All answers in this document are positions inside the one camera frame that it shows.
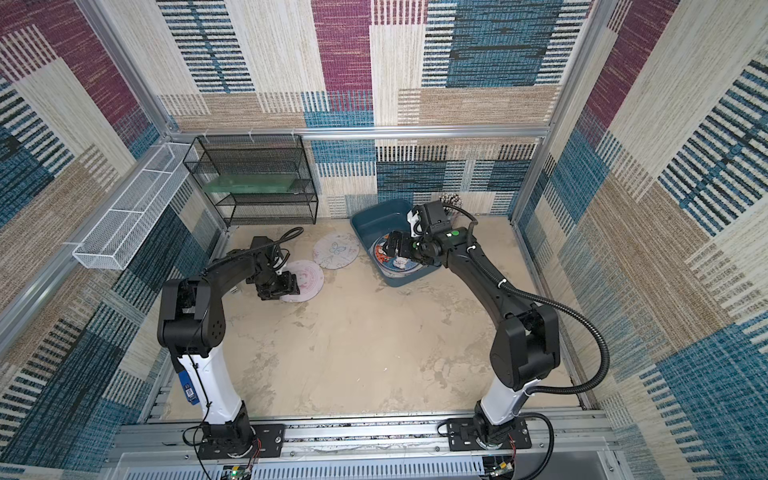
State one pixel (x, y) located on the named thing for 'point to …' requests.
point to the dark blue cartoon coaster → (392, 262)
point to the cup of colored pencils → (451, 198)
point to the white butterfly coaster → (336, 251)
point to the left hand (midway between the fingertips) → (292, 294)
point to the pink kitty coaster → (310, 280)
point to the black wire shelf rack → (259, 155)
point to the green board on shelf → (249, 184)
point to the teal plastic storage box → (380, 219)
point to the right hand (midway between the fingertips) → (401, 254)
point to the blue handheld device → (188, 387)
